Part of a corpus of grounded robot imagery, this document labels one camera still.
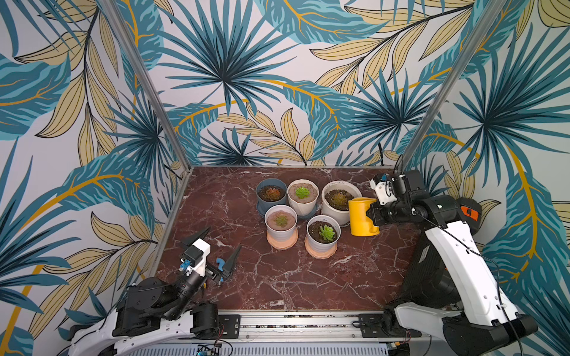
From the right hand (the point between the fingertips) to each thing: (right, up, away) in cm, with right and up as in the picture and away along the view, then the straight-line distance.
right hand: (372, 211), depth 71 cm
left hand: (-43, -6, -13) cm, 46 cm away
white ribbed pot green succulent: (-21, +4, +24) cm, 32 cm away
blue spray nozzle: (-53, -22, +14) cm, 59 cm away
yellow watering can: (-3, -4, +2) cm, 5 cm away
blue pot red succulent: (-34, +6, +24) cm, 42 cm away
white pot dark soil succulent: (-14, -9, +12) cm, 21 cm away
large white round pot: (-7, +4, +24) cm, 25 cm away
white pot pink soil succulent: (-30, -6, +16) cm, 35 cm away
